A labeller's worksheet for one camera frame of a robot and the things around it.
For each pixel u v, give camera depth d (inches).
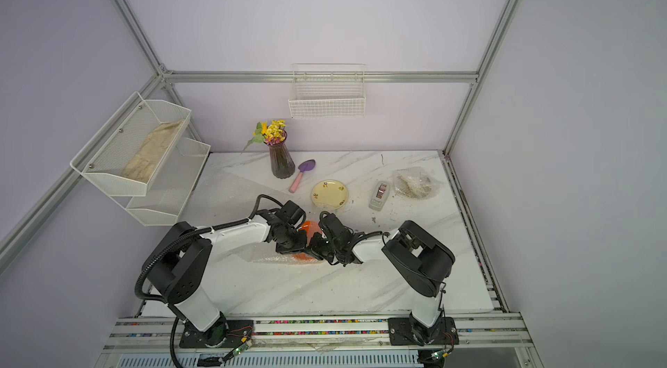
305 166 45.0
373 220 38.7
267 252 33.8
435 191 41.0
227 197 41.4
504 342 28.9
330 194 41.5
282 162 41.7
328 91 37.6
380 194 39.8
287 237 29.7
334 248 28.5
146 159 30.3
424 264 18.8
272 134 36.8
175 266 18.1
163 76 35.8
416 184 41.0
